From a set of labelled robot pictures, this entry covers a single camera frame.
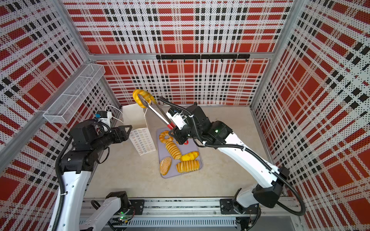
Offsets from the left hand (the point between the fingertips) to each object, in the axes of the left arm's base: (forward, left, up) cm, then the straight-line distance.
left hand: (126, 130), depth 67 cm
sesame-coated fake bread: (-6, -15, -27) cm, 32 cm away
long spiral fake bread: (+4, -19, -27) cm, 34 cm away
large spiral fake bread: (-7, -29, -27) cm, 40 cm away
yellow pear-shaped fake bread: (-1, -30, -28) cm, 41 cm away
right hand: (-4, -23, +3) cm, 23 cm away
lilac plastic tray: (+6, -26, -30) cm, 40 cm away
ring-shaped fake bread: (+15, -10, -30) cm, 35 cm away
